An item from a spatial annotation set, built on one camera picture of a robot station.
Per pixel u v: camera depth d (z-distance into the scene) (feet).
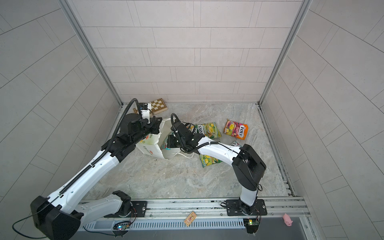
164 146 2.59
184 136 2.04
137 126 1.76
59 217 1.16
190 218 2.23
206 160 2.78
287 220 2.20
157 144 2.31
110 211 1.84
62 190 1.28
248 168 1.50
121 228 2.12
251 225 2.23
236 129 3.25
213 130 3.25
